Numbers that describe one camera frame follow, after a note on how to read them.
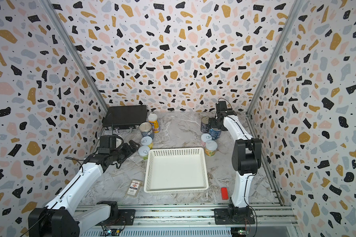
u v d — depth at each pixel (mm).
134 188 817
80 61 898
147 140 978
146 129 982
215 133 968
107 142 634
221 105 778
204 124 1032
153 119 999
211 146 925
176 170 898
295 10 718
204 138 1003
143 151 922
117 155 684
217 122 855
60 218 381
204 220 734
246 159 533
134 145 772
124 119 1195
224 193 816
